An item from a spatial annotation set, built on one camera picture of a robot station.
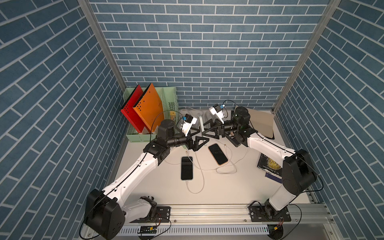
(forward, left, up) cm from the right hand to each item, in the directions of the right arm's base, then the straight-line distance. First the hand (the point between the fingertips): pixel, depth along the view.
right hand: (204, 133), depth 69 cm
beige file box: (+38, -43, -30) cm, 65 cm away
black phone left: (-6, +10, -28) cm, 31 cm away
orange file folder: (+27, +37, -11) cm, 47 cm away
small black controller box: (-36, +25, -33) cm, 55 cm away
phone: (+7, -9, -32) cm, 34 cm away
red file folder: (+14, +44, -2) cm, 46 cm away
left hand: (-1, -1, -2) cm, 2 cm away
